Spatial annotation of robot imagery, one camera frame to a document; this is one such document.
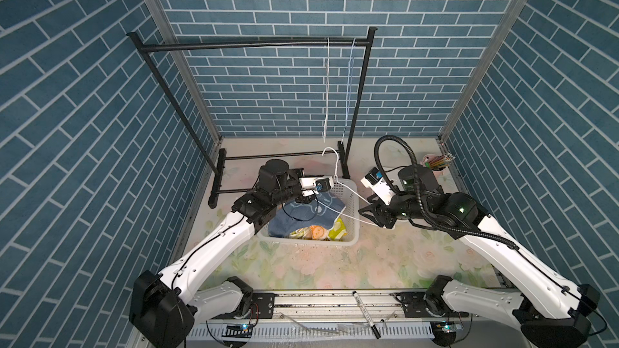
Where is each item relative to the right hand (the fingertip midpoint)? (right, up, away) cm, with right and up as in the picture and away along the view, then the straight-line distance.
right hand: (367, 205), depth 68 cm
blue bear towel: (-13, -6, +20) cm, 24 cm away
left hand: (-12, +8, +5) cm, 15 cm away
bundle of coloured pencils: (+33, +12, +26) cm, 44 cm away
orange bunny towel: (-17, -12, +15) cm, 26 cm away
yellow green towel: (-7, -14, +20) cm, 25 cm away
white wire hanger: (-9, +7, 0) cm, 11 cm away
